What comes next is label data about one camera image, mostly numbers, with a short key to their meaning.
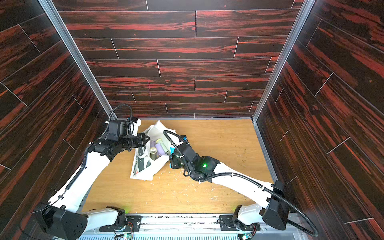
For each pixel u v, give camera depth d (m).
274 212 0.38
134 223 0.74
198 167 0.51
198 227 0.73
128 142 0.62
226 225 0.72
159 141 0.97
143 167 0.77
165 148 0.95
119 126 0.57
